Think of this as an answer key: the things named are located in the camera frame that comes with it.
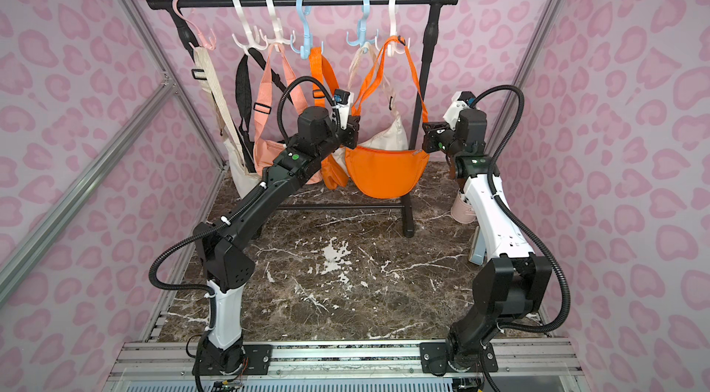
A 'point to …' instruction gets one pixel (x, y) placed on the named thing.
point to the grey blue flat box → (477, 253)
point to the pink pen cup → (462, 210)
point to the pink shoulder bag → (265, 150)
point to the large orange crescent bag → (381, 172)
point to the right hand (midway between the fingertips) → (426, 123)
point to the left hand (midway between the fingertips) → (362, 114)
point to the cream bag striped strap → (241, 178)
